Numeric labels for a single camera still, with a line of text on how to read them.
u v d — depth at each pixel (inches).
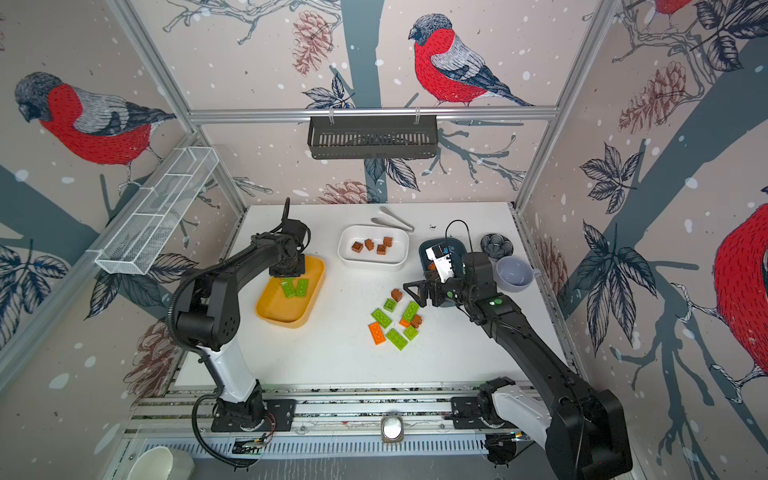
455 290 26.6
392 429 24.6
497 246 40.9
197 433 26.9
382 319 35.5
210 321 19.8
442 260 27.5
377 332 34.5
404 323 35.3
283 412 28.8
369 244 42.0
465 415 28.8
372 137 41.9
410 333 33.8
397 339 33.8
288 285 38.6
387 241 42.1
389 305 36.4
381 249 41.9
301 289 38.4
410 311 35.5
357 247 42.0
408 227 45.1
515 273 37.2
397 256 41.2
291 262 30.8
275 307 35.7
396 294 37.2
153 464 24.2
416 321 34.7
